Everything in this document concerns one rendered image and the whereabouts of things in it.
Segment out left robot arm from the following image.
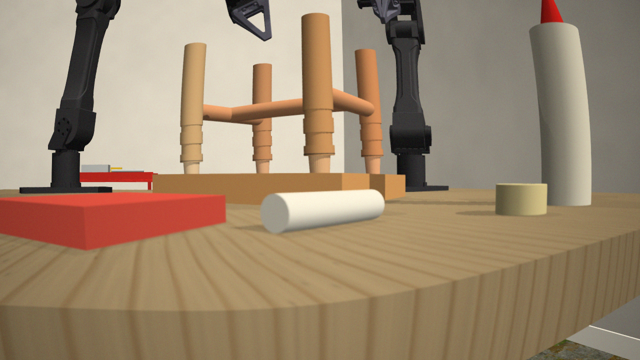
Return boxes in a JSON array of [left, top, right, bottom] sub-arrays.
[[385, 0, 449, 192]]

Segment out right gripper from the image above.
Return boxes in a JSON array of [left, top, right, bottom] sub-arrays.
[[225, 0, 272, 42]]

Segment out beige short cylinder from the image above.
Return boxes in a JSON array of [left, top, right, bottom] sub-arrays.
[[495, 183, 547, 216]]

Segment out flat red block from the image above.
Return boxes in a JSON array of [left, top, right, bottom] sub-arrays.
[[0, 192, 226, 251]]

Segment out tall beige cylinder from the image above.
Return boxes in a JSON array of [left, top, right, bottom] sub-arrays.
[[529, 0, 592, 206]]

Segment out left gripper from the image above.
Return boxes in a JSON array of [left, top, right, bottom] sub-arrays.
[[357, 0, 417, 24]]

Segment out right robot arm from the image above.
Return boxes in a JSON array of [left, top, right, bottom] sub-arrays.
[[19, 0, 121, 194]]

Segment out white cylinder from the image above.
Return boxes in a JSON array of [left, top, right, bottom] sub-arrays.
[[260, 189, 385, 234]]

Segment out light brown wooden stool legs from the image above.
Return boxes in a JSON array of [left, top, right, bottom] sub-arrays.
[[180, 12, 384, 174]]

